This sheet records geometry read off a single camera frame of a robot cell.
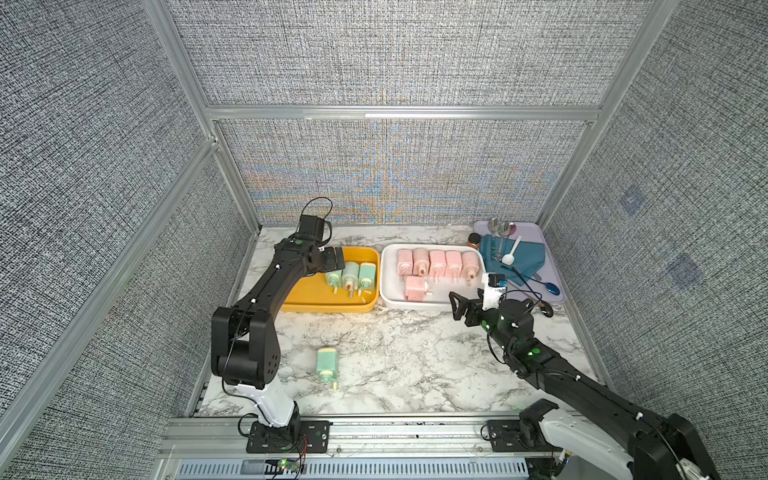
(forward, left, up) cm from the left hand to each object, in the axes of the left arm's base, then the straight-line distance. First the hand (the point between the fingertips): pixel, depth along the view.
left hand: (332, 259), depth 90 cm
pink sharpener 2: (+5, -28, -8) cm, 30 cm away
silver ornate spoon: (+23, -63, -14) cm, 69 cm away
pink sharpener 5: (+3, -44, -9) cm, 45 cm away
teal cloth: (+10, -69, -15) cm, 71 cm away
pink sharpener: (+4, -23, -9) cm, 25 cm away
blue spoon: (-4, -71, -14) cm, 73 cm away
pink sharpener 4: (+4, -39, -9) cm, 41 cm away
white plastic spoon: (+10, -62, -15) cm, 65 cm away
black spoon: (-10, -68, -16) cm, 70 cm away
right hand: (-13, -37, +3) cm, 39 cm away
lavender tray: (+24, -75, -17) cm, 81 cm away
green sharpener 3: (-28, +1, -9) cm, 30 cm away
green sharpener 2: (-1, -10, -8) cm, 13 cm away
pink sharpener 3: (+4, -34, -9) cm, 35 cm away
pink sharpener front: (-6, -25, -9) cm, 27 cm away
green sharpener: (-1, -5, -7) cm, 9 cm away
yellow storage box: (-4, +8, -14) cm, 16 cm away
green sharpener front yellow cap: (0, +1, -10) cm, 10 cm away
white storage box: (-6, -33, -14) cm, 36 cm away
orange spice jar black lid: (+12, -47, -7) cm, 49 cm away
